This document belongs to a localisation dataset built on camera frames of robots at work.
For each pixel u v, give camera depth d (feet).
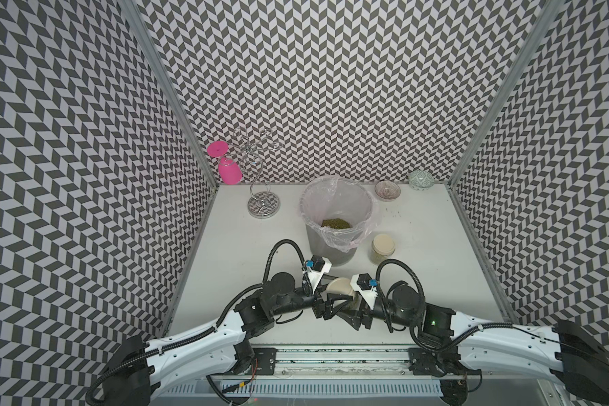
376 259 2.86
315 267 1.98
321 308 1.96
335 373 2.37
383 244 2.92
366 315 2.00
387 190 3.67
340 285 2.24
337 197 2.80
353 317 2.00
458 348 2.04
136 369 1.31
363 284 1.94
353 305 2.07
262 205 3.18
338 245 2.44
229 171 3.15
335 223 3.17
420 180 3.81
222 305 1.78
